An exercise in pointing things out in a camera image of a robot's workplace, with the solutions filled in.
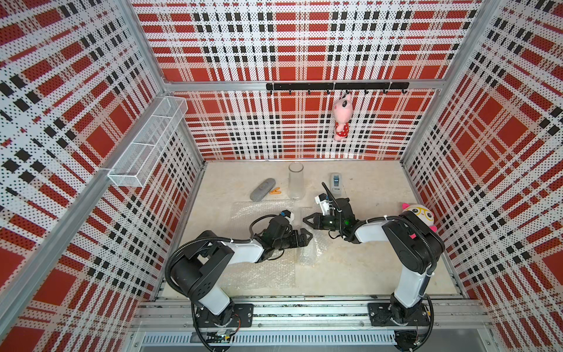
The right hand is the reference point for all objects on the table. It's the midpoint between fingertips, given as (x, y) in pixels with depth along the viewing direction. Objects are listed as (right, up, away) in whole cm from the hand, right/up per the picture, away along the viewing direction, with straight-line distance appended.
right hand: (305, 220), depth 91 cm
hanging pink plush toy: (+15, +46, 0) cm, 49 cm away
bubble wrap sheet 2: (+5, -11, -7) cm, 14 cm away
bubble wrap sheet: (-13, -20, -7) cm, 25 cm away
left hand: (+1, -7, -2) cm, 7 cm away
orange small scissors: (-14, +11, +17) cm, 24 cm away
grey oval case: (-20, +12, +14) cm, 28 cm away
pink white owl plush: (+50, +3, 0) cm, 50 cm away
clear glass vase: (-4, +12, +14) cm, 19 cm away
